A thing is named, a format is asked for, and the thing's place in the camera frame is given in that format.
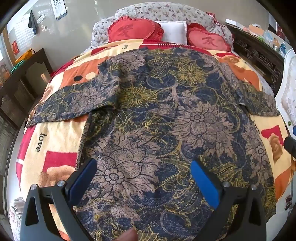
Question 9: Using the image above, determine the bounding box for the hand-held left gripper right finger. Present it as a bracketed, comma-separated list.
[191, 160, 267, 241]

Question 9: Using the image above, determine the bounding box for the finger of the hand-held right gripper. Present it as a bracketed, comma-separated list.
[284, 136, 296, 161]

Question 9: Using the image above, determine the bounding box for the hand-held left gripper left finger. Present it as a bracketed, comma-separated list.
[20, 158, 97, 241]

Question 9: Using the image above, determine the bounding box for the floral patterned shirt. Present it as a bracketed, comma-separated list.
[25, 45, 281, 241]

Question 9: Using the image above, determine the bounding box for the printed red orange blanket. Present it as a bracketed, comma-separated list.
[16, 38, 293, 241]

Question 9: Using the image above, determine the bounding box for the white chair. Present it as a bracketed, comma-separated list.
[275, 49, 296, 126]

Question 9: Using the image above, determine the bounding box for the floral bed sheet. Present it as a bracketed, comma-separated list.
[9, 197, 26, 241]

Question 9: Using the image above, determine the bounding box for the carved dark wooden sideboard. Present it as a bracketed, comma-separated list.
[225, 23, 285, 93]

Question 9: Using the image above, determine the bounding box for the dark wooden cabinet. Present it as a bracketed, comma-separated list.
[0, 48, 52, 130]

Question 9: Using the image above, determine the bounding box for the green tray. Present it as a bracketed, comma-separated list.
[11, 61, 26, 72]

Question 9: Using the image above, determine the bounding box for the yellow tray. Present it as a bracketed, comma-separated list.
[15, 48, 35, 65]

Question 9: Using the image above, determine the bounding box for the red heart pillow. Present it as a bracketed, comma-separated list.
[108, 18, 164, 43]
[186, 23, 232, 52]

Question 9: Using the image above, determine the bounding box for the white pillow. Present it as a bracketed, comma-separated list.
[154, 20, 188, 45]

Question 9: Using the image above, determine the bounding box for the hanging dark cloth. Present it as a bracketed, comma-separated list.
[28, 10, 38, 35]

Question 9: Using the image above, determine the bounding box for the floral bolster pillow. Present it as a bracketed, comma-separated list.
[90, 3, 234, 48]

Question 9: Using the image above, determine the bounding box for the wall calendar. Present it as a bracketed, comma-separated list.
[51, 0, 68, 21]

